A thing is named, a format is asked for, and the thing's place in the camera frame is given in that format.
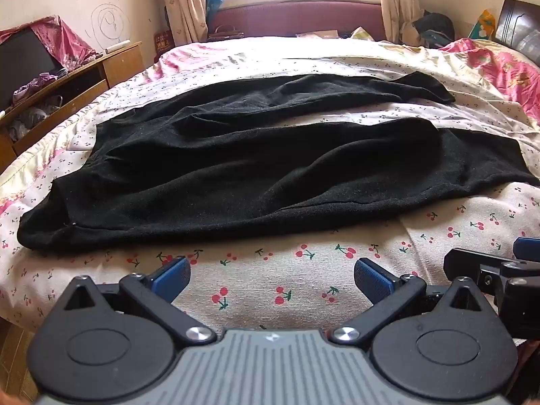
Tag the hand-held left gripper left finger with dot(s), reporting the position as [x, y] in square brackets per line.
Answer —
[172, 277]

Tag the purple cloth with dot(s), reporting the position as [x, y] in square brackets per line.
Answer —
[38, 84]

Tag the pink floral cloth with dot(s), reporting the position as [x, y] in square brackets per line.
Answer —
[71, 46]

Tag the colourful printed bag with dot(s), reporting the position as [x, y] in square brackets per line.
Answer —
[483, 25]

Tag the dark wooden headboard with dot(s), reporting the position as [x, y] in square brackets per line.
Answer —
[519, 25]

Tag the brown handbag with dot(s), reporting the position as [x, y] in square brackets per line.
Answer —
[228, 31]

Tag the pale green plastic bag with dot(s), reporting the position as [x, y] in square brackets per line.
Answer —
[363, 33]

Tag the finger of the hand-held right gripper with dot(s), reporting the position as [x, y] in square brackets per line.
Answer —
[468, 263]
[527, 248]

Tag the pink fruit print quilt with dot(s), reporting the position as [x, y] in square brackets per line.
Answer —
[506, 67]

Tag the maroon padded window bench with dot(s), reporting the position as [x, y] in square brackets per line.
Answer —
[295, 19]

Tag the black television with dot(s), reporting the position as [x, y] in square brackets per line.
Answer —
[21, 63]

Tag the red box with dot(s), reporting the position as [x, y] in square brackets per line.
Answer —
[164, 44]

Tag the wooden cabinet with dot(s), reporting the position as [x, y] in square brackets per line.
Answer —
[122, 61]

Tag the cherry print bed sheet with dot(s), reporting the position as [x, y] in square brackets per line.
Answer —
[274, 278]

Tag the black pants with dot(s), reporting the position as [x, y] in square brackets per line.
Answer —
[253, 168]

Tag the dark clothes pile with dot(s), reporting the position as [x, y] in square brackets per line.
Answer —
[434, 27]

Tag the blue plastic bag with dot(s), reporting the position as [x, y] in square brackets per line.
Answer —
[212, 6]

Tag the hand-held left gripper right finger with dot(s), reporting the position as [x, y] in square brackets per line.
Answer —
[371, 278]

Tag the white paper roll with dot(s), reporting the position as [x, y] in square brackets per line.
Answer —
[118, 47]

